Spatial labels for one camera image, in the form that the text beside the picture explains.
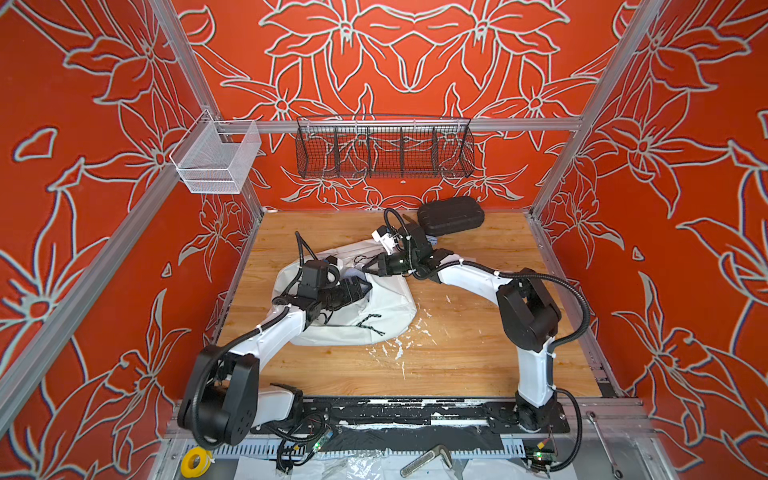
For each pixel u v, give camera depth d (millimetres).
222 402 410
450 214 1100
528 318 508
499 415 726
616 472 657
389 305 850
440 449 683
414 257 725
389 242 815
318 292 683
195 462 678
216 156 928
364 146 1003
